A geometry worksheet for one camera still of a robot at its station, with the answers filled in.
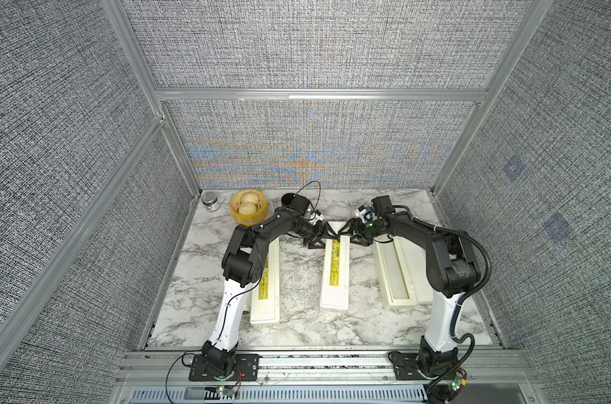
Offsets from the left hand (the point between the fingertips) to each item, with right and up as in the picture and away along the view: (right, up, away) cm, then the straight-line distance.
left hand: (336, 241), depth 94 cm
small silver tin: (-53, +16, +15) cm, 57 cm away
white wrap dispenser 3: (-25, -16, -15) cm, 33 cm away
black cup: (-19, +17, +8) cm, 27 cm away
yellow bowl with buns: (-36, +13, +12) cm, 40 cm away
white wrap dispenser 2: (-2, -12, -12) cm, 18 cm away
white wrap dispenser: (+22, -9, -8) cm, 25 cm away
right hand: (+3, +5, +1) cm, 5 cm away
